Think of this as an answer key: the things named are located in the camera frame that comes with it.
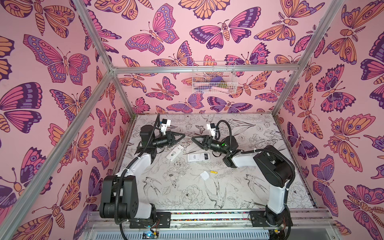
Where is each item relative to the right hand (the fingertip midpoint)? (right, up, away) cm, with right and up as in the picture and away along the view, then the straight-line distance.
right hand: (192, 139), depth 76 cm
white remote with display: (+3, -13, +19) cm, 23 cm away
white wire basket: (+14, +34, +16) cm, 40 cm away
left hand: (-4, +2, +1) cm, 4 cm away
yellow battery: (+13, -21, +14) cm, 28 cm away
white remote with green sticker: (-12, -10, +21) cm, 26 cm away
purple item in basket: (+15, +37, +19) cm, 44 cm away
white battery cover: (+7, -23, +13) cm, 27 cm away
